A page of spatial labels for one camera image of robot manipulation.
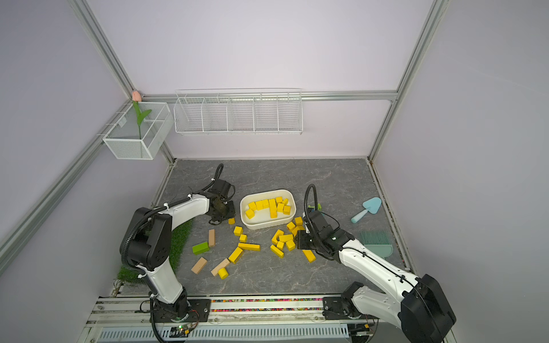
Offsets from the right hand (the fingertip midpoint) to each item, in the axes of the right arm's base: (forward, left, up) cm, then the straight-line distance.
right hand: (298, 236), depth 83 cm
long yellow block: (+16, +11, -5) cm, 20 cm away
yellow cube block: (+18, +17, -6) cm, 26 cm away
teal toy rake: (0, -34, -7) cm, 34 cm away
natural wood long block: (-11, +33, -7) cm, 35 cm away
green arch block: (+4, -6, +15) cm, 17 cm away
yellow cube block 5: (+22, +8, -6) cm, 24 cm away
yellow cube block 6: (+16, +7, -5) cm, 18 cm away
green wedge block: (-2, +40, -6) cm, 41 cm away
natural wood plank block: (+3, +37, -8) cm, 38 cm away
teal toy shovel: (+19, -37, -8) cm, 42 cm away
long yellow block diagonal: (-5, -5, -7) cm, 10 cm away
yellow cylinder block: (+10, +29, -6) cm, 31 cm away
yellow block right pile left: (-4, +9, -6) cm, 11 cm away
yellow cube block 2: (+18, +20, -6) cm, 28 cm away
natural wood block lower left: (-9, +39, -7) cm, 41 cm away
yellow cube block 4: (+19, +14, -5) cm, 24 cm away
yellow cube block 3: (+14, +21, -6) cm, 26 cm away
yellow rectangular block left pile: (-5, +25, -6) cm, 27 cm away
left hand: (+12, +29, -5) cm, 32 cm away
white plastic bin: (+17, +14, -7) cm, 23 cm away
